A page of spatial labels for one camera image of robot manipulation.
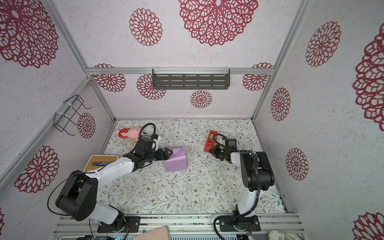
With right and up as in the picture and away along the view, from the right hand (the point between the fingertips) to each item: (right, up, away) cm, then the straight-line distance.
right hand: (210, 148), depth 99 cm
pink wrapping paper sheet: (-21, -6, -14) cm, 26 cm away
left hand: (-28, -3, -9) cm, 29 cm away
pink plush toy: (-54, +10, +4) cm, 55 cm away
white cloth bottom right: (+26, -37, -30) cm, 54 cm away
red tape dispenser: (0, +5, +2) cm, 5 cm away
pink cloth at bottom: (-28, -37, -28) cm, 54 cm away
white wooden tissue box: (-70, -7, -8) cm, 71 cm away
